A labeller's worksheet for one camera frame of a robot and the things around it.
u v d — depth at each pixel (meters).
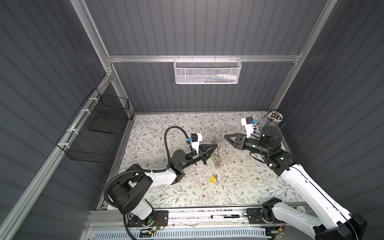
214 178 0.87
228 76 0.87
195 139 0.65
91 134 0.72
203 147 0.68
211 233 0.77
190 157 0.68
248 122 0.63
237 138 0.62
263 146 0.55
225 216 0.74
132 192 0.44
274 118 0.94
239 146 0.61
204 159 0.66
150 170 0.51
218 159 0.71
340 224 0.38
